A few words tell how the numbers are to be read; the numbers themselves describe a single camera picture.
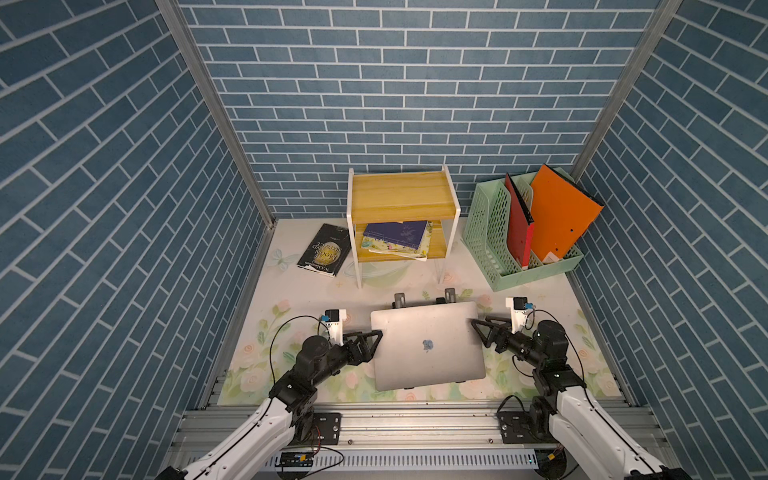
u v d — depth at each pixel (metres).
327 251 1.09
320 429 0.73
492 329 0.73
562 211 0.91
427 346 0.80
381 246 0.91
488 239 1.10
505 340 0.72
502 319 0.83
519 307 0.74
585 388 0.59
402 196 0.81
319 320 0.72
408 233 0.94
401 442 0.73
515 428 0.73
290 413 0.58
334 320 0.73
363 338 0.71
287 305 0.96
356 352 0.71
